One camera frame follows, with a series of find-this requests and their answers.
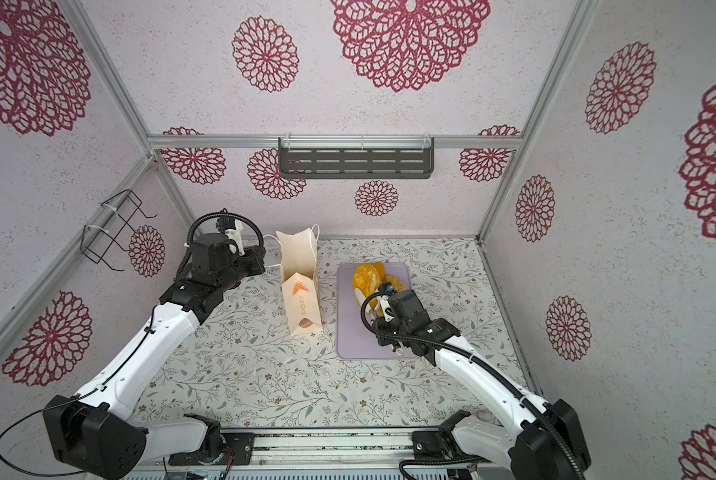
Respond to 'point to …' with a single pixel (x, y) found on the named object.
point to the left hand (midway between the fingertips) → (265, 254)
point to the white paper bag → (300, 278)
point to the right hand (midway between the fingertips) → (377, 319)
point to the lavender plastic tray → (353, 340)
